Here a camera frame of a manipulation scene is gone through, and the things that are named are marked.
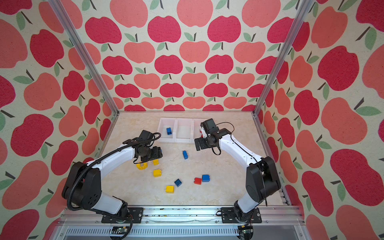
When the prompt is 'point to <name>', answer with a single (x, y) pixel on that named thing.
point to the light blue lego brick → (205, 178)
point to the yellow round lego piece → (145, 165)
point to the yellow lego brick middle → (157, 173)
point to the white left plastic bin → (164, 123)
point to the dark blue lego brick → (178, 182)
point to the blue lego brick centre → (185, 155)
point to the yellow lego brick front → (169, 189)
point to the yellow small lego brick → (155, 162)
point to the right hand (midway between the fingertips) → (206, 142)
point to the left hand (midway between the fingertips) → (160, 157)
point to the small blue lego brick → (169, 131)
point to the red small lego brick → (197, 181)
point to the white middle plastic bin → (183, 129)
